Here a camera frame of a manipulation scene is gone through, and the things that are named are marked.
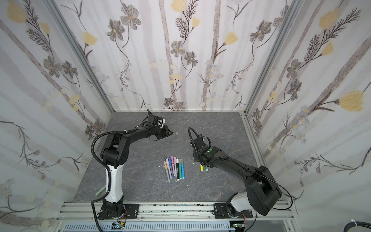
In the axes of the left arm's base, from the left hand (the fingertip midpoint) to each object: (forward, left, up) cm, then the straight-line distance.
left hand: (171, 129), depth 101 cm
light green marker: (-28, -23, -4) cm, 36 cm away
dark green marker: (-27, -6, -5) cm, 29 cm away
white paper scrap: (-23, -14, -5) cm, 28 cm away
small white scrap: (-25, +7, -7) cm, 26 cm away
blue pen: (-22, 0, -5) cm, 23 cm away
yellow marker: (-27, -20, -5) cm, 34 cm away
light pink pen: (-24, +2, -6) cm, 24 cm away
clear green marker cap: (0, -4, -5) cm, 6 cm away
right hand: (-19, -16, +4) cm, 26 cm away
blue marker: (-27, -8, -5) cm, 29 cm away
